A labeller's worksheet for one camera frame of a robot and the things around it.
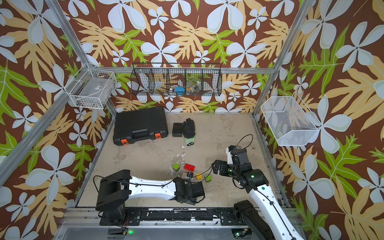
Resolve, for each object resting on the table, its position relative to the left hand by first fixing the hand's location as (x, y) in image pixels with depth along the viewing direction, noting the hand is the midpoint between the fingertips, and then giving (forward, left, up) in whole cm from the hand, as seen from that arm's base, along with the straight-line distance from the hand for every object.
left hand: (192, 197), depth 80 cm
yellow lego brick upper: (+11, -4, +1) cm, 12 cm away
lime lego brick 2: (+10, -9, +2) cm, 13 cm away
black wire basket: (+66, +11, +30) cm, 74 cm away
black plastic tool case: (+44, +40, +8) cm, 60 cm away
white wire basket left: (+51, +60, +33) cm, 86 cm away
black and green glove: (+45, +3, +1) cm, 45 cm away
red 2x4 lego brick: (+17, +2, 0) cm, 17 cm away
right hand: (+12, -13, +14) cm, 23 cm away
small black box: (+44, +11, +3) cm, 46 cm away
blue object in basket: (+57, +8, +28) cm, 64 cm away
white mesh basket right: (+33, -53, +26) cm, 68 cm away
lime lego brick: (+17, +10, +3) cm, 20 cm away
